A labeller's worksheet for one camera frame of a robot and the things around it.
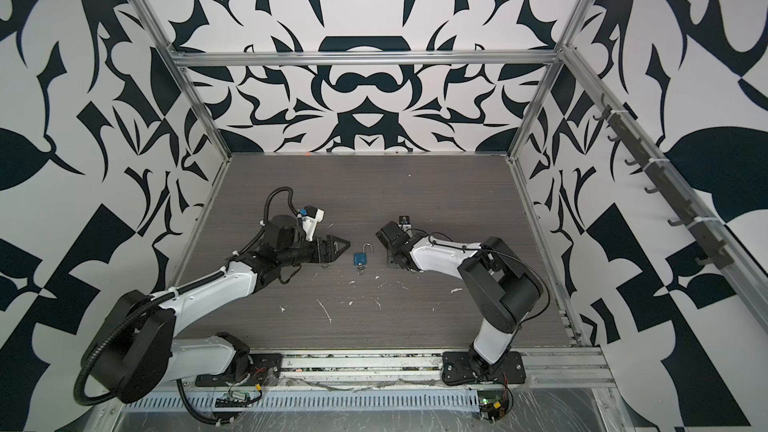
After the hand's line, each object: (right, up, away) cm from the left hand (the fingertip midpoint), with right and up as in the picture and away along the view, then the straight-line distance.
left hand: (342, 239), depth 83 cm
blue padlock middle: (+4, -7, +10) cm, 13 cm away
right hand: (+16, -7, +10) cm, 20 cm away
